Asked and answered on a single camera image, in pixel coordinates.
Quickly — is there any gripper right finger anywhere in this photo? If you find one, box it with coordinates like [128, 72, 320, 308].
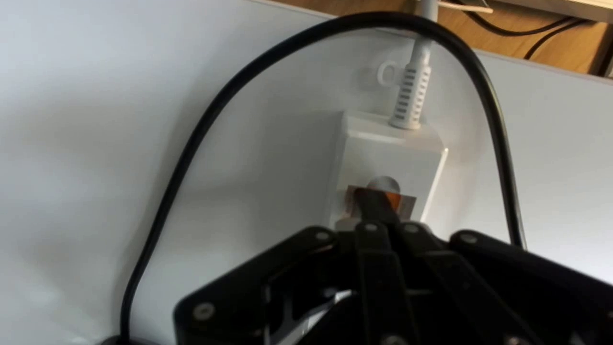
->
[378, 188, 613, 345]

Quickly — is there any white plastic loop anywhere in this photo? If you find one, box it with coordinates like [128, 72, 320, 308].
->
[376, 59, 399, 88]

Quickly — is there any white extension cord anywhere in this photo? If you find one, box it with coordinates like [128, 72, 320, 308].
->
[326, 0, 451, 234]

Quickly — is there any black cable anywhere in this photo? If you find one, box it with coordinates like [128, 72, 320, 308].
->
[459, 0, 578, 37]
[523, 19, 592, 61]

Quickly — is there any thin wooden stick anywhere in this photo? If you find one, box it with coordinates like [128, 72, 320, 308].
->
[438, 1, 494, 14]

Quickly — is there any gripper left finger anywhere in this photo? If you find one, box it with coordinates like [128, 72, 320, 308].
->
[174, 188, 418, 345]

